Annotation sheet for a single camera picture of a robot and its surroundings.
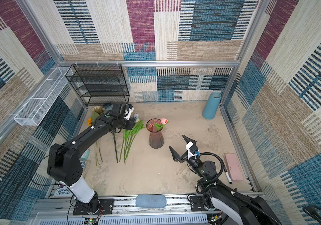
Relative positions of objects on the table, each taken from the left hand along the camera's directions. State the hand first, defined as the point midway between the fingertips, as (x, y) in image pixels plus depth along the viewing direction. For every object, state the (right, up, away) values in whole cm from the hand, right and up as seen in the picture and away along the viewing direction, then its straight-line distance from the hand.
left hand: (132, 121), depth 89 cm
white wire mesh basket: (-45, +4, -19) cm, 49 cm away
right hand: (+26, -10, -15) cm, 32 cm away
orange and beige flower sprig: (-31, +7, +19) cm, 37 cm away
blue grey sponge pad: (+14, -41, -16) cm, 46 cm away
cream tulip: (-5, -18, +7) cm, 20 cm away
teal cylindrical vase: (+53, +10, +11) cm, 55 cm away
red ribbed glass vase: (+14, -13, +10) cm, 22 cm away
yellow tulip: (-7, -9, +11) cm, 16 cm away
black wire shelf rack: (-29, +28, +19) cm, 45 cm away
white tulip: (+1, -4, +12) cm, 13 cm away
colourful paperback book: (-35, -38, -13) cm, 53 cm away
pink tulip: (+19, +1, -18) cm, 26 cm away
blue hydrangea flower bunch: (-20, +9, +13) cm, 26 cm away
